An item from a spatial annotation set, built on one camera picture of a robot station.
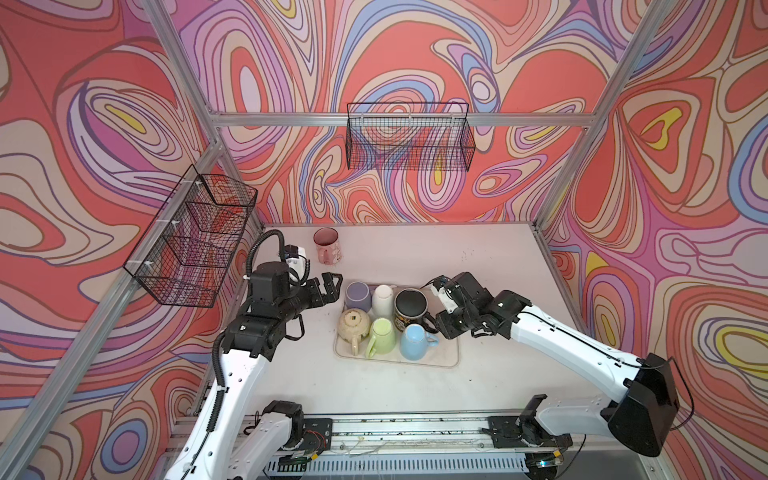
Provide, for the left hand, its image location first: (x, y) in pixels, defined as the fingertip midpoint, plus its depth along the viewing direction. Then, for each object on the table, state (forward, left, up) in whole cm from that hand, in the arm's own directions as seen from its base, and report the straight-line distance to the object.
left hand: (331, 278), depth 72 cm
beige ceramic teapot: (-4, -4, -18) cm, 18 cm away
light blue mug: (-9, -21, -17) cm, 28 cm away
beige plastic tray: (-9, -31, -27) cm, 42 cm away
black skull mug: (+1, -20, -16) cm, 26 cm away
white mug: (+3, -13, -17) cm, 21 cm away
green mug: (-8, -13, -17) cm, 23 cm away
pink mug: (+24, +6, -17) cm, 30 cm away
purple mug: (+6, -5, -18) cm, 20 cm away
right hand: (-6, -30, -15) cm, 34 cm away
